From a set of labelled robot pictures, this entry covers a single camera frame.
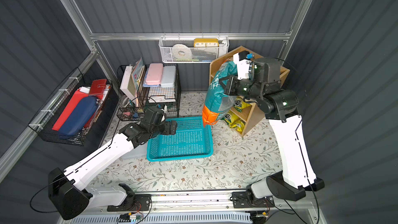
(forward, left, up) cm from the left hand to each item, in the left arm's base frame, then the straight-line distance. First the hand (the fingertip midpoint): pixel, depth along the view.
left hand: (169, 123), depth 78 cm
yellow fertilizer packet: (+15, -36, -16) cm, 42 cm away
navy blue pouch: (-3, +38, +10) cm, 40 cm away
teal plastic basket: (+2, -10, -22) cm, 24 cm away
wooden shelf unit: (+8, -39, -4) cm, 40 cm away
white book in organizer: (+23, +27, +5) cm, 36 cm away
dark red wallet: (+15, +37, +12) cm, 42 cm away
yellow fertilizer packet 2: (+8, -39, -13) cm, 42 cm away
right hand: (0, -25, +27) cm, 36 cm away
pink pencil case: (+34, +13, +4) cm, 37 cm away
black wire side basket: (-9, +47, +15) cm, 50 cm away
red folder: (+2, +47, +9) cm, 48 cm away
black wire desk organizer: (+28, +20, 0) cm, 34 cm away
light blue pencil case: (+32, +4, +3) cm, 33 cm away
